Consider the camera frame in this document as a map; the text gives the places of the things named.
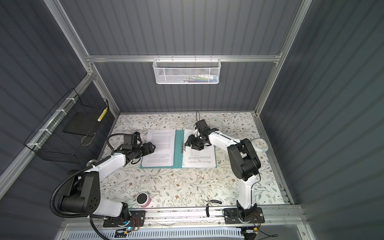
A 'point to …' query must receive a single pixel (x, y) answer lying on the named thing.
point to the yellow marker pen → (101, 116)
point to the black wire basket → (66, 133)
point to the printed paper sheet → (163, 154)
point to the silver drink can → (91, 162)
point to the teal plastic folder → (178, 154)
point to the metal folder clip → (183, 147)
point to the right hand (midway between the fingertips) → (189, 146)
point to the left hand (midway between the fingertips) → (149, 148)
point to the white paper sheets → (193, 158)
